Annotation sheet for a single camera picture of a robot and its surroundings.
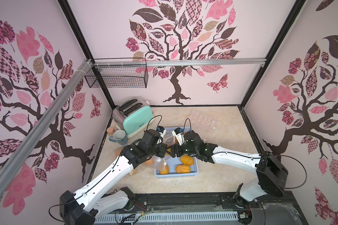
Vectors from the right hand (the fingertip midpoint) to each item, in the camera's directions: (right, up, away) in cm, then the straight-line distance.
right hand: (168, 147), depth 78 cm
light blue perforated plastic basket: (+1, -13, +8) cm, 16 cm away
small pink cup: (-39, +8, +13) cm, 42 cm away
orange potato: (+12, -9, +6) cm, 16 cm away
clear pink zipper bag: (-4, -9, -3) cm, 10 cm away
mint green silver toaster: (-24, +19, +14) cm, 33 cm away
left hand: (-2, -1, -3) cm, 3 cm away
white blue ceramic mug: (-33, +4, +14) cm, 36 cm away
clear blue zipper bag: (-18, -15, +7) cm, 24 cm away
